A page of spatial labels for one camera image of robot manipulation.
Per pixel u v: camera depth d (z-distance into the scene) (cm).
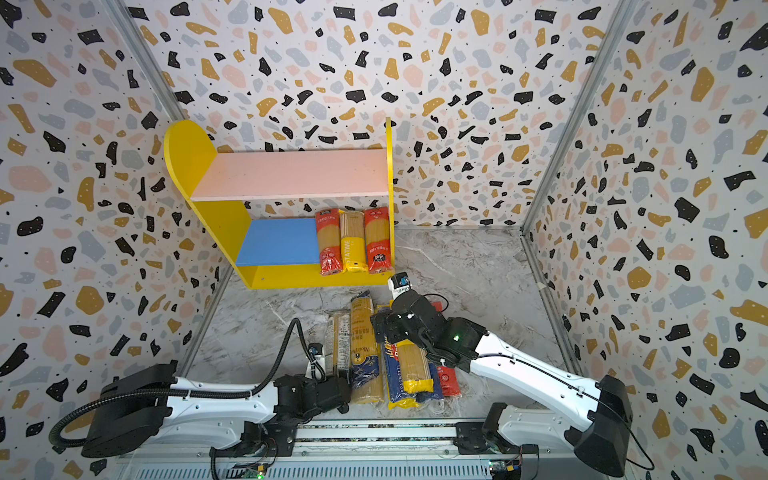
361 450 73
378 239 95
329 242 94
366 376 79
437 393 77
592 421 39
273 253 94
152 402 47
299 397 60
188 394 45
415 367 78
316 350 74
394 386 78
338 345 87
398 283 63
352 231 98
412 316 51
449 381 82
